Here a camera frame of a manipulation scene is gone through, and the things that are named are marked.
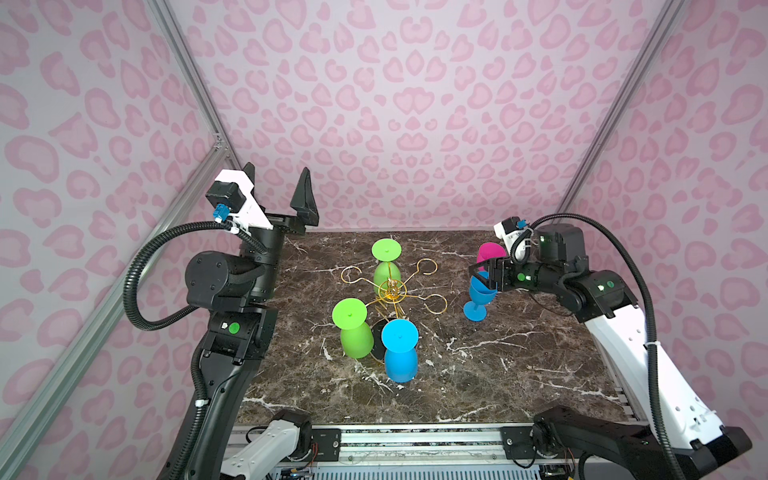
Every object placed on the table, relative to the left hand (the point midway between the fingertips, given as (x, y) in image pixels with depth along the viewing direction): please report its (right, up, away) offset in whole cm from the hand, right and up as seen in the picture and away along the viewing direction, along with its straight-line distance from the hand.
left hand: (274, 162), depth 45 cm
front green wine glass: (+9, -33, +24) cm, 42 cm away
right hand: (+37, -16, +21) cm, 46 cm away
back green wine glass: (+16, -20, +38) cm, 45 cm away
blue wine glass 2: (+19, -31, +16) cm, 39 cm away
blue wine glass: (+44, -32, +51) cm, 75 cm away
